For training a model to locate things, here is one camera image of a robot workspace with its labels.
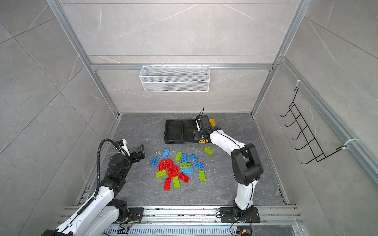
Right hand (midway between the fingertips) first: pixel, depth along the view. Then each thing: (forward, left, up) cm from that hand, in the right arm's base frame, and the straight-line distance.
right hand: (198, 132), depth 97 cm
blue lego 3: (-15, +4, -7) cm, 17 cm away
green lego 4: (-20, +9, -7) cm, 23 cm away
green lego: (-9, -7, -9) cm, 15 cm away
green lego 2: (-13, +14, -9) cm, 21 cm away
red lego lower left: (-32, +19, -7) cm, 38 cm away
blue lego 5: (-17, +29, -7) cm, 34 cm away
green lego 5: (-30, +14, -8) cm, 34 cm away
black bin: (+15, +7, -12) cm, 21 cm away
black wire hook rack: (-25, -48, +24) cm, 59 cm away
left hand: (-14, +37, +9) cm, 40 cm away
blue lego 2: (-14, +10, -9) cm, 20 cm away
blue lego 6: (-23, +7, -8) cm, 26 cm away
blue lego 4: (-20, 0, -8) cm, 22 cm away
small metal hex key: (-10, +29, -9) cm, 32 cm away
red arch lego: (-19, +22, -8) cm, 29 cm away
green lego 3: (-25, +23, -7) cm, 35 cm away
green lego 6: (-26, -1, -10) cm, 28 cm away
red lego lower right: (-28, +10, -8) cm, 30 cm away
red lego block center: (-25, +16, -7) cm, 30 cm away
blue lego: (-11, +22, -7) cm, 26 cm away
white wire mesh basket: (+31, +15, +21) cm, 41 cm away
